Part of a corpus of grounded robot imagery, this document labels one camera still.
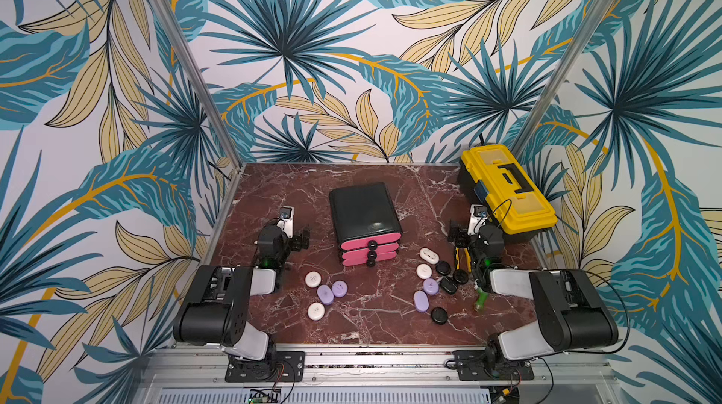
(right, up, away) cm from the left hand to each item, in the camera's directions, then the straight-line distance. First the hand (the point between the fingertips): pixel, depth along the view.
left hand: (293, 224), depth 93 cm
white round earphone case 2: (+8, -16, -6) cm, 19 cm away
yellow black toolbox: (+66, +15, 0) cm, 68 cm away
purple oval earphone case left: (+12, -20, -9) cm, 25 cm away
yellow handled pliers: (+55, -9, +2) cm, 56 cm away
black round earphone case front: (+45, -25, -12) cm, 53 cm away
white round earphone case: (+43, -14, -3) cm, 45 cm away
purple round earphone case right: (+44, -18, -7) cm, 48 cm away
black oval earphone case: (+49, -18, -6) cm, 53 cm away
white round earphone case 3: (+9, -24, -12) cm, 28 cm away
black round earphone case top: (+49, -14, -2) cm, 51 cm away
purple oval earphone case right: (+41, -22, -9) cm, 47 cm away
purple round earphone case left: (+16, -19, -7) cm, 26 cm away
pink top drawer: (+25, -4, -13) cm, 29 cm away
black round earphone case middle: (+54, -16, -5) cm, 56 cm away
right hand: (+58, +2, -1) cm, 58 cm away
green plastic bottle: (+59, -22, -9) cm, 63 cm away
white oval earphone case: (+45, -10, -1) cm, 46 cm away
